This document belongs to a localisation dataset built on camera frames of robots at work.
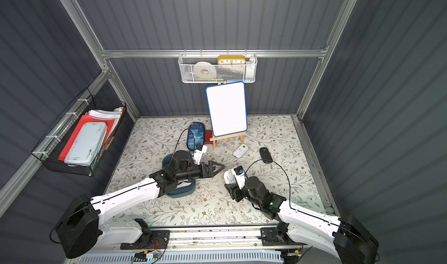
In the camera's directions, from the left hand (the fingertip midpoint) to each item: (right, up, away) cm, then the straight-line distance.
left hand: (221, 170), depth 74 cm
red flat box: (-10, +15, +37) cm, 41 cm away
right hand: (+6, -6, +7) cm, 11 cm away
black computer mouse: (+25, +3, +25) cm, 35 cm away
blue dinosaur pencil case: (-17, +15, +33) cm, 40 cm away
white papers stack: (-51, +25, +5) cm, 57 cm away
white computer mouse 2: (+10, +6, +28) cm, 30 cm away
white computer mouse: (+4, -4, +4) cm, 6 cm away
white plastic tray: (-53, +12, -6) cm, 55 cm away
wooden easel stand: (-5, +13, +26) cm, 29 cm away
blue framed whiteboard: (+3, +29, +18) cm, 34 cm away
